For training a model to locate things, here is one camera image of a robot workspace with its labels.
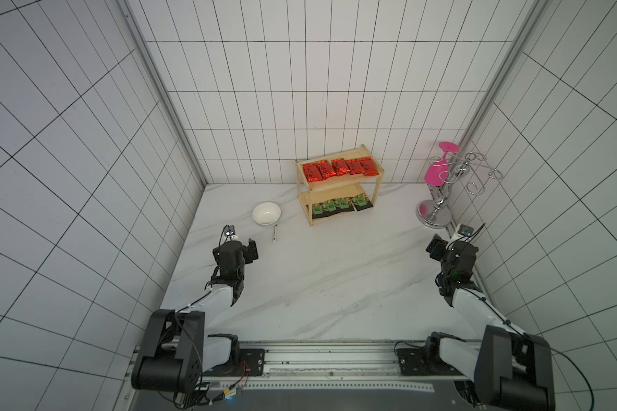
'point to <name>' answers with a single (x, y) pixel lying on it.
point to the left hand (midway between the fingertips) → (236, 245)
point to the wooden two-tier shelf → (338, 182)
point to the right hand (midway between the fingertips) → (436, 234)
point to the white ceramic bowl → (266, 213)
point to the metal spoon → (274, 239)
